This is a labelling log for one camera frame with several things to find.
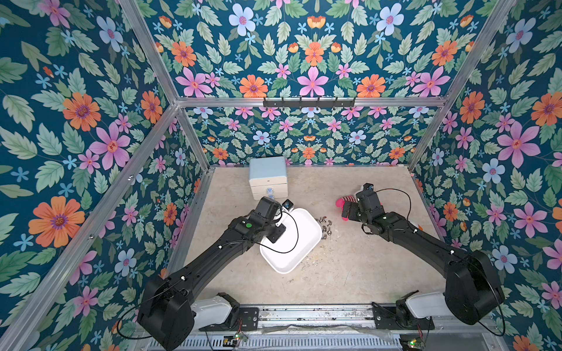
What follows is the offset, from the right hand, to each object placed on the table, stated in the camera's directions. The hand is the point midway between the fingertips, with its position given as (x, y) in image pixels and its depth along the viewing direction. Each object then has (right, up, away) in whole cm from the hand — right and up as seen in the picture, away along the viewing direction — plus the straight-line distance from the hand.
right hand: (353, 206), depth 88 cm
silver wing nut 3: (-11, -11, +8) cm, 17 cm away
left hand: (-29, -6, -6) cm, 30 cm away
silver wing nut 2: (-8, -9, +10) cm, 16 cm away
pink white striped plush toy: (-1, +1, +19) cm, 19 cm away
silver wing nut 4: (-9, -12, +7) cm, 17 cm away
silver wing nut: (-12, -7, +10) cm, 17 cm away
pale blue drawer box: (-36, +12, +8) cm, 39 cm away
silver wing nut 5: (-11, -14, +5) cm, 19 cm away
